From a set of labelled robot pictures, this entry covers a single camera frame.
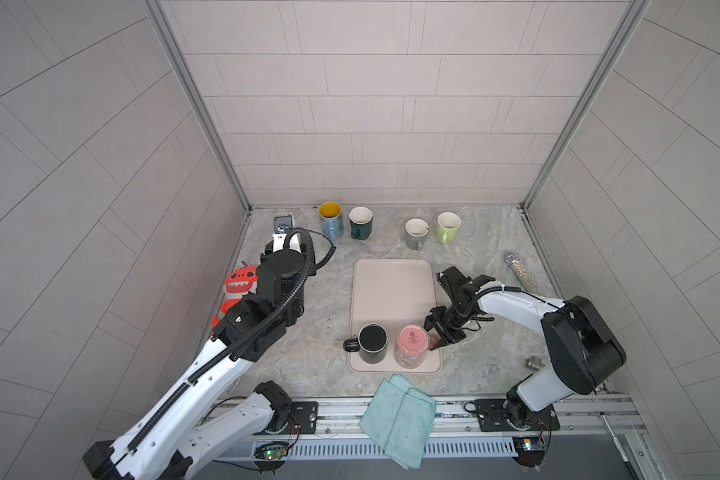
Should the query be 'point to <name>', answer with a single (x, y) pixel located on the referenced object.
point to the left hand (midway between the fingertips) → (299, 232)
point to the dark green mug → (361, 220)
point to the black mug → (371, 343)
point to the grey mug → (416, 230)
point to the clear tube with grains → (512, 258)
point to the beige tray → (393, 293)
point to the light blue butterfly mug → (331, 217)
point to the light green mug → (447, 226)
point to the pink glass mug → (412, 344)
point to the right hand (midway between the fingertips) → (420, 335)
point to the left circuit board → (271, 456)
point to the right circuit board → (530, 450)
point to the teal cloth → (399, 420)
